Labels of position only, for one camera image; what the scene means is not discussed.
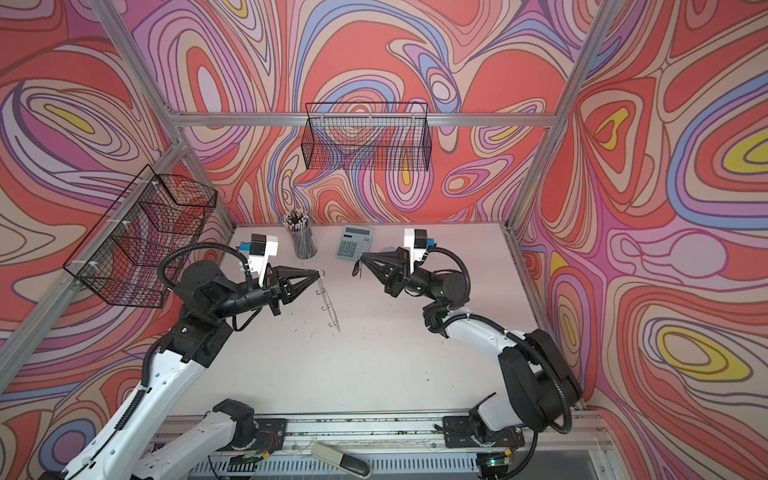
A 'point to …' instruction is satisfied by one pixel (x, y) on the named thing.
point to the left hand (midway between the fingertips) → (318, 281)
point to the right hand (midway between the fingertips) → (361, 266)
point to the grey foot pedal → (348, 463)
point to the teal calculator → (353, 241)
